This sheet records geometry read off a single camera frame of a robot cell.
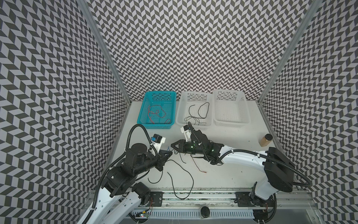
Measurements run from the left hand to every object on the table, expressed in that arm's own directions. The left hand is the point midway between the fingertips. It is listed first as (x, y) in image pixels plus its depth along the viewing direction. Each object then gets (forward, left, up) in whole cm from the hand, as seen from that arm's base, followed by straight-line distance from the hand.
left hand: (172, 154), depth 64 cm
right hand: (+8, +1, -6) cm, 10 cm away
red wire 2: (+43, +24, -24) cm, 55 cm away
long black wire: (-7, +2, -25) cm, 25 cm away
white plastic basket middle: (+51, -14, -24) cm, 58 cm away
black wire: (+44, -23, -21) cm, 54 cm away
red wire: (+45, +17, -22) cm, 53 cm away
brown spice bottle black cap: (+16, -57, -18) cm, 62 cm away
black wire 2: (+36, -13, -23) cm, 45 cm away
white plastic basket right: (+48, -43, -23) cm, 68 cm away
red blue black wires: (+1, -4, -24) cm, 24 cm away
